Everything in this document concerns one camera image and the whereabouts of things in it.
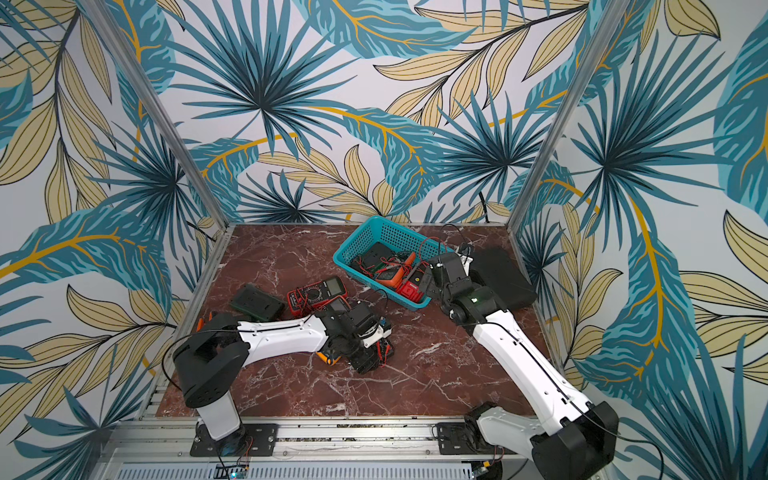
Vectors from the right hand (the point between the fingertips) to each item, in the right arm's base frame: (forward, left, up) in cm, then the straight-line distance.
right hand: (444, 280), depth 78 cm
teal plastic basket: (+32, +15, -15) cm, 39 cm away
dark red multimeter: (+7, +40, -17) cm, 44 cm away
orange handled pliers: (0, +72, -20) cm, 75 cm away
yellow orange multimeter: (-14, +31, -17) cm, 38 cm away
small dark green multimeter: (-11, +16, -18) cm, 27 cm away
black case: (+17, -23, -18) cm, 34 cm away
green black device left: (+5, +55, -18) cm, 59 cm away
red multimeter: (+8, +7, -16) cm, 20 cm away
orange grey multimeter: (+12, +12, -15) cm, 23 cm away
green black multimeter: (+22, +18, -18) cm, 34 cm away
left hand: (-13, +21, -20) cm, 32 cm away
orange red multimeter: (+4, +30, -17) cm, 35 cm away
